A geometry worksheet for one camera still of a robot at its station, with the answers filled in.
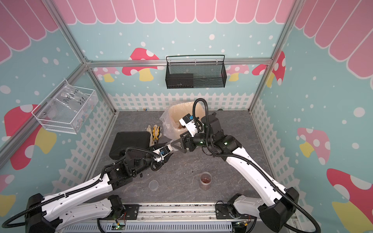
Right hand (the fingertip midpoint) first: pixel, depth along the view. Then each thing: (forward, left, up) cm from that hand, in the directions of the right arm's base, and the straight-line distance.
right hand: (177, 140), depth 66 cm
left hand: (+1, +5, -9) cm, 10 cm away
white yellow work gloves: (+26, +20, -30) cm, 44 cm away
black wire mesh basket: (+51, -11, +4) cm, 53 cm away
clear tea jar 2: (-7, -14, -29) cm, 33 cm away
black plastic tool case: (+19, +40, -28) cm, 53 cm away
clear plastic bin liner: (+22, +11, -9) cm, 26 cm away
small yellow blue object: (+53, +33, -32) cm, 70 cm away
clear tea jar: (-5, +2, +2) cm, 6 cm away
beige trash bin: (+26, +2, -7) cm, 27 cm away
